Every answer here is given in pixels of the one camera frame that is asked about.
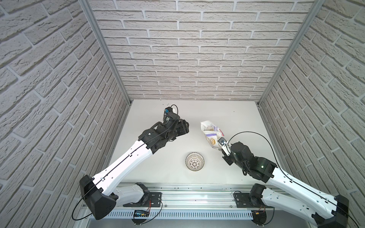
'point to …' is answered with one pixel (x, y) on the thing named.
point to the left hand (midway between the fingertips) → (184, 121)
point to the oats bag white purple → (212, 133)
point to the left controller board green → (140, 213)
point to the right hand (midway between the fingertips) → (221, 147)
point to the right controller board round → (259, 217)
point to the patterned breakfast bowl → (195, 161)
